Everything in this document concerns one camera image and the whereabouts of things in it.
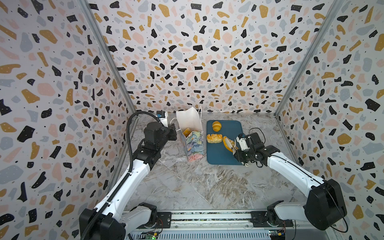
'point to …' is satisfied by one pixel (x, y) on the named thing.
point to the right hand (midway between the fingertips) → (234, 152)
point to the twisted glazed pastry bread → (214, 138)
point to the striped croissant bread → (232, 143)
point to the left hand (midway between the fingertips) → (174, 121)
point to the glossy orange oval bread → (186, 132)
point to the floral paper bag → (189, 122)
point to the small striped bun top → (216, 126)
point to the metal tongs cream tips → (234, 150)
